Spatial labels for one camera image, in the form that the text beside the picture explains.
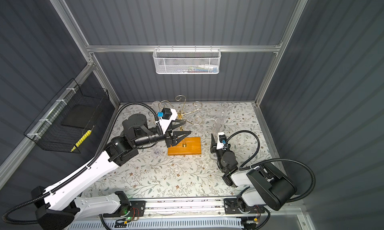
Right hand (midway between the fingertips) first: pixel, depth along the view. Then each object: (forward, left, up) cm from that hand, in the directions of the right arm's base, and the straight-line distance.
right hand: (218, 135), depth 82 cm
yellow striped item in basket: (-10, +65, +12) cm, 67 cm away
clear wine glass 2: (+40, -10, -17) cm, 44 cm away
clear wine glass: (-3, +38, -16) cm, 41 cm away
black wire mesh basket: (-1, +76, +15) cm, 77 cm away
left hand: (-10, +15, +23) cm, 29 cm away
